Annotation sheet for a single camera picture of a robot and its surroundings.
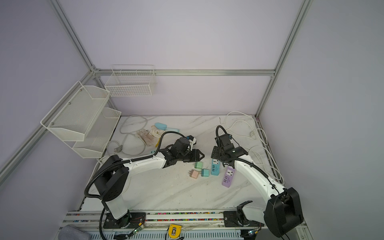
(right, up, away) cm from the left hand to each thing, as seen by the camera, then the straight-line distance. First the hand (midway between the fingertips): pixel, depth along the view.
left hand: (202, 157), depth 84 cm
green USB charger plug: (-2, -6, +6) cm, 9 cm away
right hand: (+9, +2, -1) cm, 9 cm away
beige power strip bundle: (-36, +10, +21) cm, 43 cm away
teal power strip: (+8, -7, +5) cm, 12 cm away
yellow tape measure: (-14, -33, -14) cm, 38 cm away
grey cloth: (-62, -32, -17) cm, 72 cm away
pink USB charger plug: (-5, -11, +3) cm, 12 cm away
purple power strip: (+15, -12, +1) cm, 20 cm away
